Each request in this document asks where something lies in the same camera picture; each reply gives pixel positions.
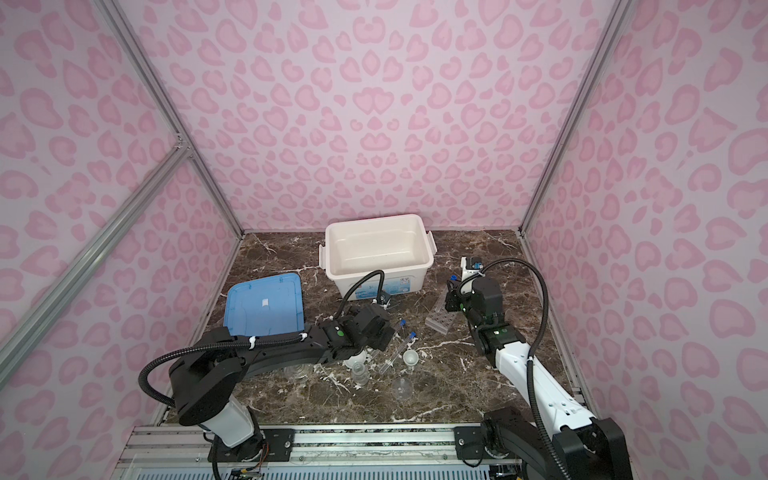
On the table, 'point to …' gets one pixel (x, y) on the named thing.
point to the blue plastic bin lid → (266, 306)
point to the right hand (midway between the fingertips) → (450, 278)
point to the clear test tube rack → (438, 318)
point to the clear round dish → (402, 388)
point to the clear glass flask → (360, 376)
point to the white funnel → (356, 358)
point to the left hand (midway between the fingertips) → (380, 317)
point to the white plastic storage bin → (397, 245)
